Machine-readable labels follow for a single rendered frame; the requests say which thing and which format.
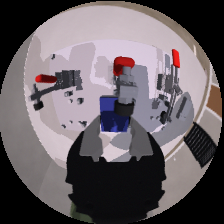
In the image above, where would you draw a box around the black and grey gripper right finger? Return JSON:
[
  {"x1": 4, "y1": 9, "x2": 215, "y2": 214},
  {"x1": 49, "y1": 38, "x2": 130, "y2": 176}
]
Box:
[{"x1": 129, "y1": 116, "x2": 167, "y2": 181}]

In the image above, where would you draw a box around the toggle clamp with red handle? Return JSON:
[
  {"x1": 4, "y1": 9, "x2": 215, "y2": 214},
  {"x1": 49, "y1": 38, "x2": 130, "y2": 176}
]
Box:
[
  {"x1": 157, "y1": 49, "x2": 183, "y2": 124},
  {"x1": 28, "y1": 70, "x2": 75, "y2": 111}
]

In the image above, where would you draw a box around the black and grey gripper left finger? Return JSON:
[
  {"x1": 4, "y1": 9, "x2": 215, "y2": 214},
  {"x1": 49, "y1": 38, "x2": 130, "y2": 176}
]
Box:
[{"x1": 65, "y1": 115, "x2": 103, "y2": 185}]

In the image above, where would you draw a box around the blue plate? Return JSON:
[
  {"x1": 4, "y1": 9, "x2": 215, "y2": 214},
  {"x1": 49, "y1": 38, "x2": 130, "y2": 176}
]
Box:
[{"x1": 100, "y1": 96, "x2": 129, "y2": 132}]

